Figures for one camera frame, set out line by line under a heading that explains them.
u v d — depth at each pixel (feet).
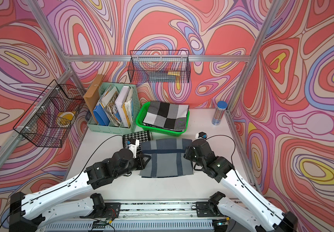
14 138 1.93
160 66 3.15
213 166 1.69
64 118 2.31
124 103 2.90
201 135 2.18
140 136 3.22
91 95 2.70
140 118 3.36
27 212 1.30
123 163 1.70
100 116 3.06
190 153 2.14
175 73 2.90
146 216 2.37
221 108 3.15
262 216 1.31
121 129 3.28
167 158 2.51
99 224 2.37
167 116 3.35
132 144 2.10
